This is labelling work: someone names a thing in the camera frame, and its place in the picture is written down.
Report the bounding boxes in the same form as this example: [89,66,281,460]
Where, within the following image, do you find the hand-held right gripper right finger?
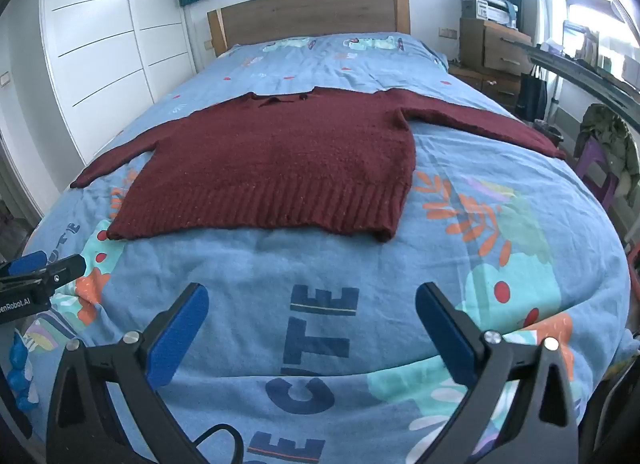
[415,282,583,464]

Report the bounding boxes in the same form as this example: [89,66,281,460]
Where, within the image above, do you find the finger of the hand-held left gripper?
[0,251,49,278]
[30,253,86,296]

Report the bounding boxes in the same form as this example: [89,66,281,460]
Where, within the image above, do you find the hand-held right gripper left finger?
[45,283,236,464]

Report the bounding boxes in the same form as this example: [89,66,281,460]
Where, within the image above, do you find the maroon knitted sweater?
[70,86,568,244]

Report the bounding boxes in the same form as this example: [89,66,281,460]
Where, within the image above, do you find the blue plastic toy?
[7,331,41,412]

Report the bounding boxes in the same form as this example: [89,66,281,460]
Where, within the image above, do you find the blue printed duvet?
[0,33,636,464]

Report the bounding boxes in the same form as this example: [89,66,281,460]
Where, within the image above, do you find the purple chair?
[575,139,621,210]

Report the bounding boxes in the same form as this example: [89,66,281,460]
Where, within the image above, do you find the white wardrobe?
[39,0,196,167]

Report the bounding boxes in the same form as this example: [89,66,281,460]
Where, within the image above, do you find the low wooden nightstand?
[449,64,523,111]

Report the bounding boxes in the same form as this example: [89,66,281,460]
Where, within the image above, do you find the green jacket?
[575,104,640,180]

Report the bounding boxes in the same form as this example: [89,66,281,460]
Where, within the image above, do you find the black bag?
[517,66,549,121]

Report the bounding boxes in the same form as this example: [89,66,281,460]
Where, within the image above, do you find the wooden drawer chest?
[459,18,533,76]

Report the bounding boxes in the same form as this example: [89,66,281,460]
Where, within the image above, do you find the dark grey desk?
[515,40,640,112]

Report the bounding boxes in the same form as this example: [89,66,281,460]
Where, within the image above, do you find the white printer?
[460,0,518,27]

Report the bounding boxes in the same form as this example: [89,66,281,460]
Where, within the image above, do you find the wooden headboard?
[207,0,412,59]

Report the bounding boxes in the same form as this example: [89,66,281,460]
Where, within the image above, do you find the black cable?
[192,423,247,464]

